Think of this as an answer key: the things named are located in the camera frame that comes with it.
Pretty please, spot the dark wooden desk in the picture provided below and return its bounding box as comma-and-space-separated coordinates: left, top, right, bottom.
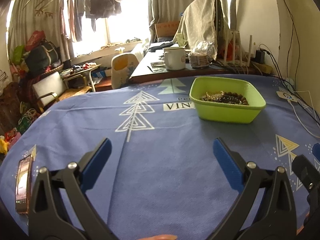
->
129, 49, 268, 84

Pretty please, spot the black duffel bag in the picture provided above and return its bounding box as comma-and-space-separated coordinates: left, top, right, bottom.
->
25, 40, 59, 76

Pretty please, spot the dark red bead bracelet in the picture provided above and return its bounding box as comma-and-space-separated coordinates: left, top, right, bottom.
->
199, 90, 250, 106

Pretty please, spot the green plastic basin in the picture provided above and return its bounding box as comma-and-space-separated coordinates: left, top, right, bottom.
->
189, 76, 266, 124

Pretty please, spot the blue patterned tablecloth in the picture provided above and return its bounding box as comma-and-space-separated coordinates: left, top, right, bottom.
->
1, 75, 319, 239

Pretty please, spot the person's hand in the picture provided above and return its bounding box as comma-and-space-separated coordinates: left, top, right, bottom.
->
139, 235, 178, 240

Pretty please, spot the smartphone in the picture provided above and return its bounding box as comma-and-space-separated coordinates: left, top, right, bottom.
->
15, 154, 33, 215

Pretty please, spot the black power adapter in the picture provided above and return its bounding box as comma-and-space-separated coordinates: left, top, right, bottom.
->
254, 49, 265, 64

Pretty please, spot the white charging cable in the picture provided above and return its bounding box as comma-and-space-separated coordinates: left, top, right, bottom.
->
287, 89, 320, 139

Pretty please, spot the cardboard box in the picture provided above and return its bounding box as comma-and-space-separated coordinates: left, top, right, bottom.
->
155, 21, 180, 38

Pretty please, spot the black cable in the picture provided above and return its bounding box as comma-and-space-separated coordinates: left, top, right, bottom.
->
258, 0, 320, 128

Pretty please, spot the cloth covered monitor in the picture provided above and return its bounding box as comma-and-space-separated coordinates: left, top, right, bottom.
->
173, 0, 232, 60

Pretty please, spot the white enamel mug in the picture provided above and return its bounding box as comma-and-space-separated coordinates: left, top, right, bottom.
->
163, 47, 185, 71

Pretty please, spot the red bag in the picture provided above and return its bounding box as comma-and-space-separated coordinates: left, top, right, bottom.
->
25, 30, 46, 52

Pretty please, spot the white yellow chair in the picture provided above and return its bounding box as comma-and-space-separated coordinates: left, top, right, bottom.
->
111, 53, 139, 89

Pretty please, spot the wooden armchair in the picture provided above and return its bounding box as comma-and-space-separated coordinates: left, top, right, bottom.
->
32, 72, 92, 113

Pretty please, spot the clear plastic bag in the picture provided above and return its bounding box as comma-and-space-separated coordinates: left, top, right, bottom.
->
188, 41, 217, 69

